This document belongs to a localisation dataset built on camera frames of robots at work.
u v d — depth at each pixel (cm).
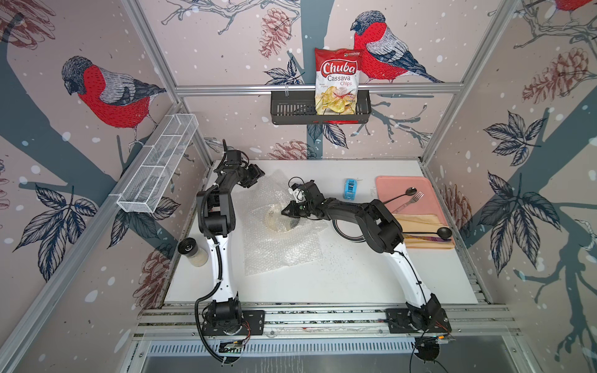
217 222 64
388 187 111
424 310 63
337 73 83
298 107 107
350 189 107
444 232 92
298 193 94
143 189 71
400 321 73
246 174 97
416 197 104
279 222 93
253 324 73
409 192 107
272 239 91
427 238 92
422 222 97
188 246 79
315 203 85
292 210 90
